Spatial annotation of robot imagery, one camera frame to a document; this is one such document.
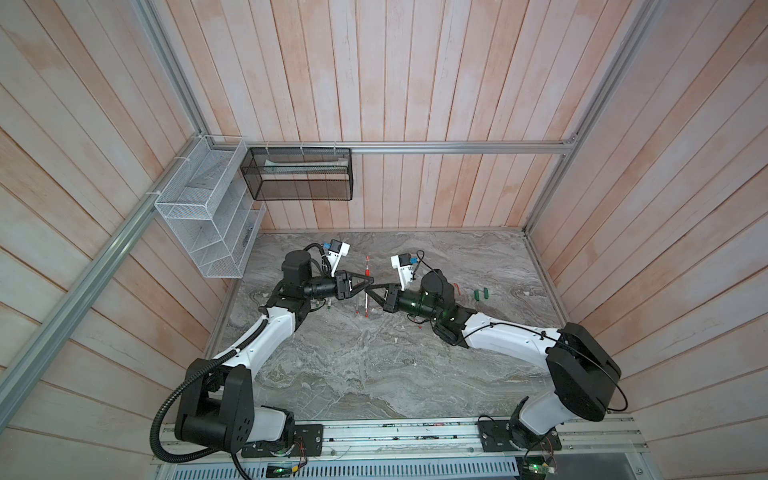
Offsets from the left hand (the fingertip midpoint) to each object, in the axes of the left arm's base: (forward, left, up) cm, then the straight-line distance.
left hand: (370, 286), depth 75 cm
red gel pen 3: (-4, +1, -3) cm, 5 cm away
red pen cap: (+15, -30, -24) cm, 42 cm away
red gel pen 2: (+7, +5, -23) cm, 25 cm away
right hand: (-1, +1, -1) cm, 2 cm away
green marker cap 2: (+13, -39, -23) cm, 48 cm away
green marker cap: (+12, -36, -24) cm, 45 cm away
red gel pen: (+4, +1, +2) cm, 4 cm away
